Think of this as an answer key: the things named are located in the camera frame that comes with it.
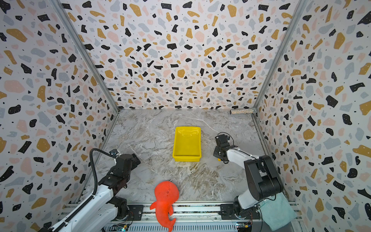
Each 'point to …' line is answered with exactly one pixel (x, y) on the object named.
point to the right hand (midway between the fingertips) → (217, 150)
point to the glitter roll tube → (250, 110)
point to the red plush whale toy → (166, 194)
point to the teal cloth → (277, 212)
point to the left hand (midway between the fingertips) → (129, 157)
